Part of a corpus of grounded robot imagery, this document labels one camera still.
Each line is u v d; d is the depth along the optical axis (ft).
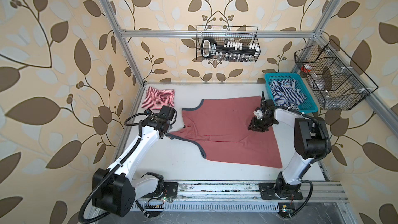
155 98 3.62
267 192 2.40
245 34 2.98
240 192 2.47
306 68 2.63
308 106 3.24
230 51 2.75
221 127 3.21
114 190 1.28
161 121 1.87
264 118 2.70
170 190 2.44
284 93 3.62
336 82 2.42
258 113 3.00
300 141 1.63
